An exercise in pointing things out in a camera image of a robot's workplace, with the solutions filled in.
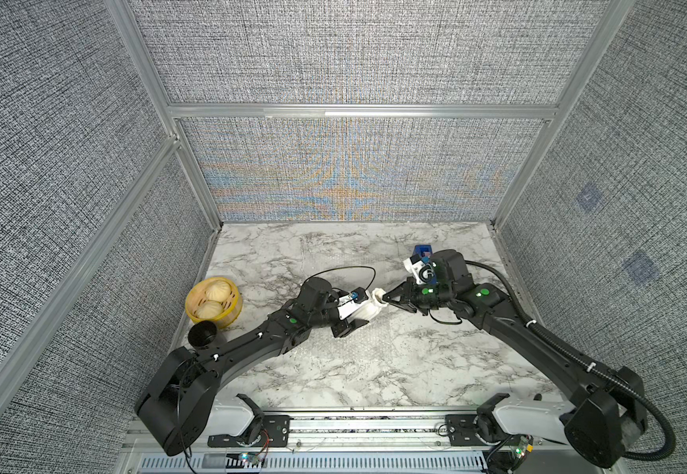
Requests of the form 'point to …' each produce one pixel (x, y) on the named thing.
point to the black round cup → (201, 334)
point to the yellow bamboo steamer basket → (221, 313)
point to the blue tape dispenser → (424, 252)
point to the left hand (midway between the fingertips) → (365, 307)
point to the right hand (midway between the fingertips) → (383, 292)
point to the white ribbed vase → (371, 306)
